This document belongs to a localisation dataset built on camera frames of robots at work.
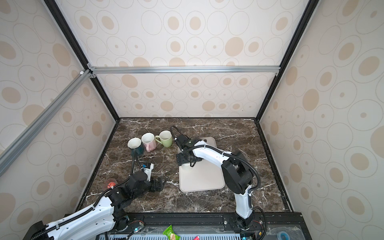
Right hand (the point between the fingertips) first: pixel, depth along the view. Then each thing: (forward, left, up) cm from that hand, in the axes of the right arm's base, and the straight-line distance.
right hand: (186, 160), depth 90 cm
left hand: (-12, +12, +2) cm, 17 cm away
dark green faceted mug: (+11, +33, +3) cm, 35 cm away
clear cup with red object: (-13, +41, +1) cm, 43 cm away
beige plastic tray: (-8, -11, -3) cm, 14 cm away
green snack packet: (-36, +7, -2) cm, 37 cm away
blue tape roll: (-38, -46, -5) cm, 60 cm away
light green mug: (+14, +14, +4) cm, 20 cm away
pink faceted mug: (+14, +25, +4) cm, 29 cm away
